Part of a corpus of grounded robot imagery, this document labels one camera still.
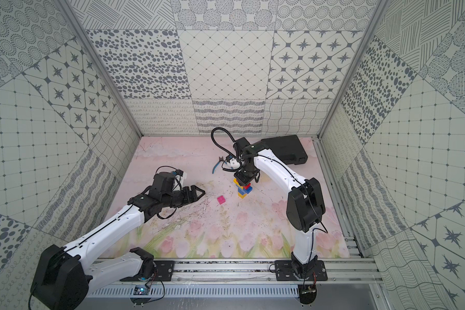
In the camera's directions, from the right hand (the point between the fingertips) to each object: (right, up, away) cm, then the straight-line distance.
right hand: (246, 182), depth 86 cm
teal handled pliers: (-14, +9, +25) cm, 30 cm away
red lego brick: (0, -2, -1) cm, 2 cm away
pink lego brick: (-12, -10, +7) cm, 17 cm away
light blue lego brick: (-2, -5, +2) cm, 5 cm away
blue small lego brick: (+1, -3, -1) cm, 4 cm away
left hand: (-18, -5, -7) cm, 20 cm away
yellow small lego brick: (-2, -9, +9) cm, 13 cm away
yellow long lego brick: (-5, 0, +2) cm, 6 cm away
